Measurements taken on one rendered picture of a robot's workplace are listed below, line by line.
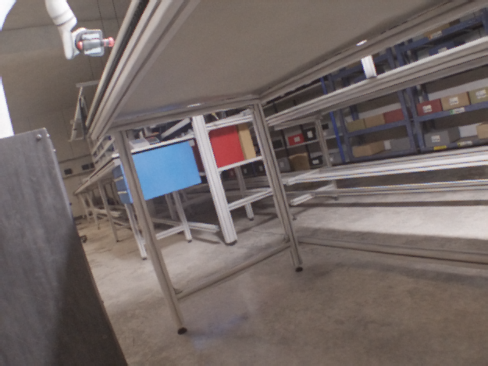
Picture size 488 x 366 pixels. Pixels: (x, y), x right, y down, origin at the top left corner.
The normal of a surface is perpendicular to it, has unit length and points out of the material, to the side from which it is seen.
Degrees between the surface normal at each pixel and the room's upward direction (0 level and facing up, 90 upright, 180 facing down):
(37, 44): 90
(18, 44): 90
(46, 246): 90
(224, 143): 90
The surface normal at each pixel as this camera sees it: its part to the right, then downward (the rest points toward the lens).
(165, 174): 0.51, -0.07
